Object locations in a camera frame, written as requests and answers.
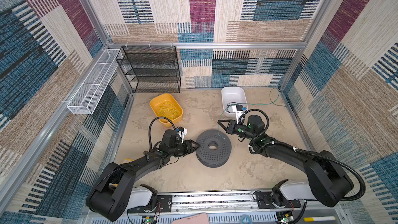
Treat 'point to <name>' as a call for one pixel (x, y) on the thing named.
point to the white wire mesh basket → (85, 99)
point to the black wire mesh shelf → (151, 69)
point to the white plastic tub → (232, 96)
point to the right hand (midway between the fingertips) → (218, 124)
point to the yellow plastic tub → (169, 97)
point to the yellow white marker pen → (318, 219)
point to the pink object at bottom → (199, 218)
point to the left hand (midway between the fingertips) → (198, 145)
